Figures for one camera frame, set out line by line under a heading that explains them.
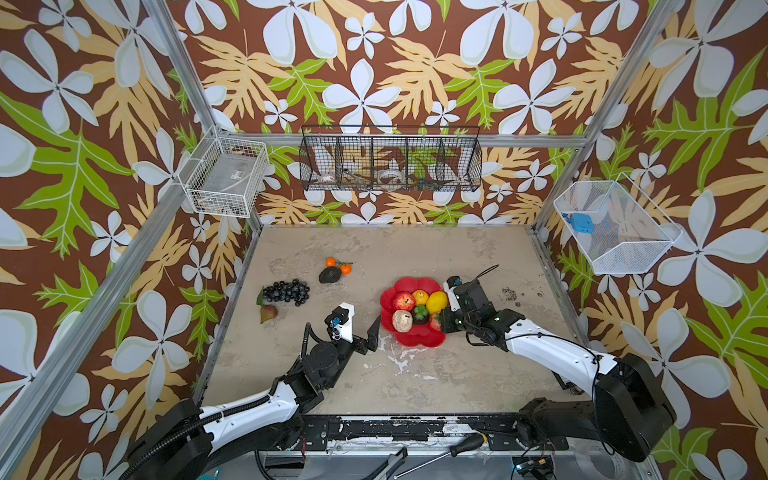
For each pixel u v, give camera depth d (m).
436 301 0.92
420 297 0.93
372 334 0.69
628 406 0.41
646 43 0.72
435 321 0.86
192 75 0.79
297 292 0.98
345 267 1.05
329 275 1.00
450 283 0.79
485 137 0.93
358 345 0.69
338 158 0.96
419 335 0.91
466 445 0.72
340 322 0.64
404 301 0.91
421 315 0.90
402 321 0.86
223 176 0.86
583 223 0.86
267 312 0.93
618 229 0.82
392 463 0.70
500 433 0.73
